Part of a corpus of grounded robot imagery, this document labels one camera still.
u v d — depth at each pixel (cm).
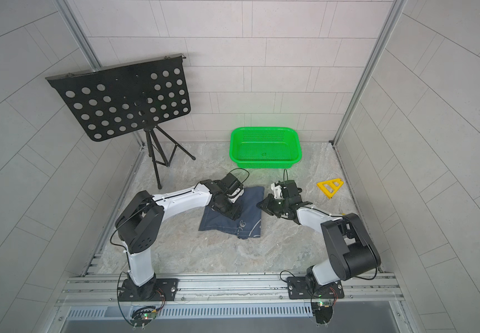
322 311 67
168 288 71
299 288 71
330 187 98
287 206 69
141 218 52
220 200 67
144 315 65
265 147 112
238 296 71
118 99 68
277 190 84
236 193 75
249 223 83
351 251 43
